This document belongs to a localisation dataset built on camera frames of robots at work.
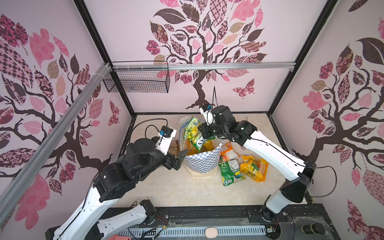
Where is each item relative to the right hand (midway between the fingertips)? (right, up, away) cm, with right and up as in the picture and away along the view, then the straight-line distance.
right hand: (198, 125), depth 71 cm
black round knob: (+50, -44, -9) cm, 68 cm away
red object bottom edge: (-38, -54, -2) cm, 66 cm away
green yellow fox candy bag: (-3, -4, 0) cm, 5 cm away
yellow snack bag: (+32, -24, +10) cm, 41 cm away
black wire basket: (-33, +32, +23) cm, 52 cm away
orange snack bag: (+19, -18, +21) cm, 33 cm away
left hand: (-9, -9, -14) cm, 19 cm away
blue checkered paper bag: (+2, -19, +1) cm, 20 cm away
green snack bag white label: (+19, -27, +13) cm, 36 cm away
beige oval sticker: (+6, -51, -2) cm, 51 cm away
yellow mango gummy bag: (+7, -13, +23) cm, 28 cm away
